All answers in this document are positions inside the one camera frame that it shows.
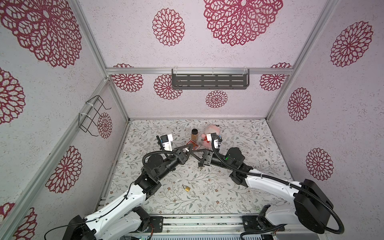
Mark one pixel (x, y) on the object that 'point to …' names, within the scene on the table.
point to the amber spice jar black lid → (194, 135)
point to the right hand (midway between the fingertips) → (191, 151)
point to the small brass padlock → (187, 188)
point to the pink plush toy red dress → (209, 129)
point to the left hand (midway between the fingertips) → (192, 147)
